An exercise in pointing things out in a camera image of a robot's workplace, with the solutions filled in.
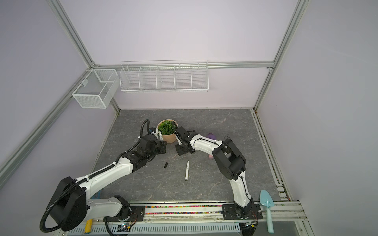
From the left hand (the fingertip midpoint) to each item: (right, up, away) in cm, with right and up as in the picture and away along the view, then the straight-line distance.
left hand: (166, 144), depth 85 cm
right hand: (+8, -6, +10) cm, 14 cm away
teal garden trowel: (+54, -28, -8) cm, 61 cm away
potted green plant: (-1, +8, +9) cm, 12 cm away
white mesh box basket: (-48, +33, +10) cm, 60 cm away
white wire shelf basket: (+13, +46, +17) cm, 50 cm away
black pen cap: (-2, -14, +7) cm, 16 cm away
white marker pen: (+12, -16, +3) cm, 21 cm away
